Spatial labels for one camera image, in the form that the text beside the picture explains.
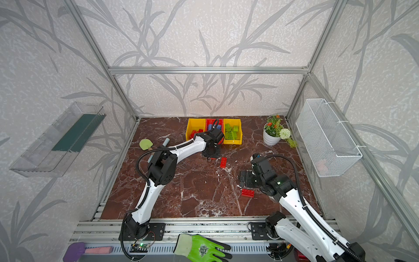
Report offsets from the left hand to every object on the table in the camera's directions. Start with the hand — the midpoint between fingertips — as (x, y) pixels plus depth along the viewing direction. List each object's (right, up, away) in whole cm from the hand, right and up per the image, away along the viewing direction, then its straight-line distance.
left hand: (215, 154), depth 100 cm
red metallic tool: (+36, -37, -35) cm, 62 cm away
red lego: (-15, +14, +9) cm, 22 cm away
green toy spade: (-46, +6, +5) cm, 47 cm away
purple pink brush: (-58, -36, -32) cm, 75 cm away
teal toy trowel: (-33, +7, +5) cm, 34 cm away
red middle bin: (+1, +20, +15) cm, 25 cm away
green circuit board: (-33, -38, -28) cm, 58 cm away
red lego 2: (+17, -18, -15) cm, 29 cm away
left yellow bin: (-15, +19, +15) cm, 28 cm away
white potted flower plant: (+36, +14, 0) cm, 39 cm away
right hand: (+15, -7, -22) cm, 28 cm away
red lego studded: (+5, -4, -4) cm, 7 cm away
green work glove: (-7, -36, -31) cm, 48 cm away
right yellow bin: (+11, +14, +8) cm, 20 cm away
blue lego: (-4, +18, +12) cm, 22 cm away
